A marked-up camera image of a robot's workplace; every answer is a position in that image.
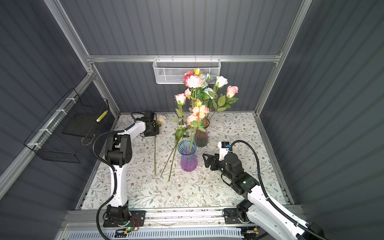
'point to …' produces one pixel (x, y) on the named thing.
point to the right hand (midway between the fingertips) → (210, 156)
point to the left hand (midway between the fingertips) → (155, 132)
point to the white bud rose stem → (185, 136)
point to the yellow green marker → (102, 116)
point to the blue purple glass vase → (187, 148)
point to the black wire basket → (61, 134)
